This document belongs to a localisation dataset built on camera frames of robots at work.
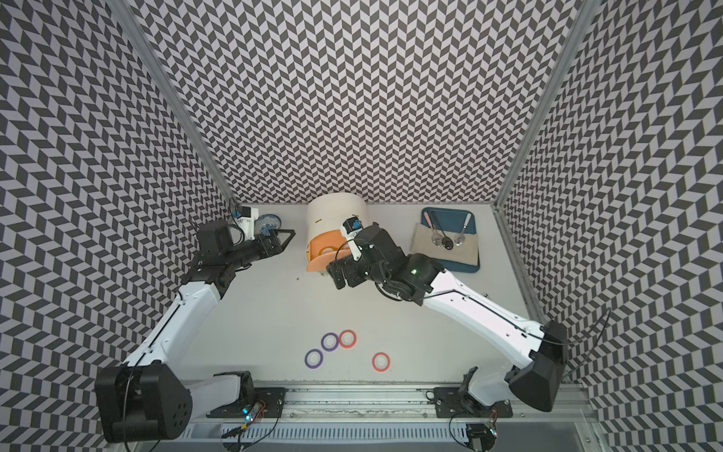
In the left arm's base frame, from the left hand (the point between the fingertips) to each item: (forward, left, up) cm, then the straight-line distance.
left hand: (287, 237), depth 79 cm
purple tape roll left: (-26, -7, -24) cm, 36 cm away
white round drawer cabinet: (+12, -10, -3) cm, 16 cm away
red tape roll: (-23, -17, -24) cm, 37 cm away
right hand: (-11, -18, +2) cm, 21 cm away
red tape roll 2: (-27, -25, -24) cm, 44 cm away
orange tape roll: (-2, -9, -5) cm, 10 cm away
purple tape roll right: (-21, -11, -23) cm, 34 cm away
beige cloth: (+13, -55, -23) cm, 61 cm away
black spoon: (+15, -52, -22) cm, 59 cm away
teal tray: (+26, -59, -23) cm, 69 cm away
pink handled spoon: (+17, -48, -22) cm, 56 cm away
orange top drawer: (-8, -9, -1) cm, 12 cm away
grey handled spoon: (+15, -57, -21) cm, 63 cm away
